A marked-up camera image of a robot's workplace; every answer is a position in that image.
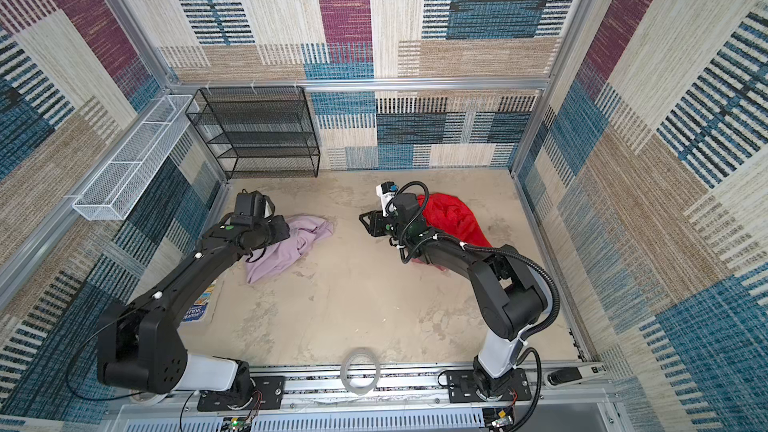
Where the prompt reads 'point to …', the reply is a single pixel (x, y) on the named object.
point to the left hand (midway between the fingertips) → (282, 224)
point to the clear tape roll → (345, 378)
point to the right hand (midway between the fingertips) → (364, 220)
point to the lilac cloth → (305, 230)
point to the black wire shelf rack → (258, 131)
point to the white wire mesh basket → (113, 193)
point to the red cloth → (448, 215)
